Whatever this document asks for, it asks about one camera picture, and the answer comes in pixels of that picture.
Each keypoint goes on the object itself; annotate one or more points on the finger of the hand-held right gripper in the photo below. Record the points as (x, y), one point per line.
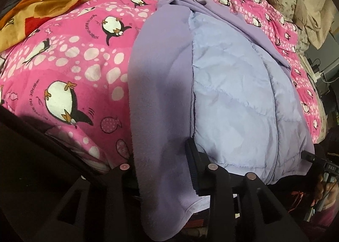
(313, 157)

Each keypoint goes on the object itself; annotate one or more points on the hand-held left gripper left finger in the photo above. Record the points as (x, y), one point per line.
(124, 178)

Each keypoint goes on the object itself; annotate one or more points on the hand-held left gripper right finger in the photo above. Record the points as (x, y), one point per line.
(194, 168)

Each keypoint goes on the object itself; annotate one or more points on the lilac padded jacket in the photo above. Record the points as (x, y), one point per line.
(225, 85)

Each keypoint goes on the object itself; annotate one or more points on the white power strip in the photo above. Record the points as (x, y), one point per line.
(319, 74)

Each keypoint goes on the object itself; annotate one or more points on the pink penguin blanket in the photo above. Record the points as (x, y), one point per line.
(79, 72)

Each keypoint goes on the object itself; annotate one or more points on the beige quilted blanket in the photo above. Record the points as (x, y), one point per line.
(315, 14)

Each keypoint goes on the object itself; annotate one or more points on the orange yellow cloth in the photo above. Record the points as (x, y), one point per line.
(45, 11)

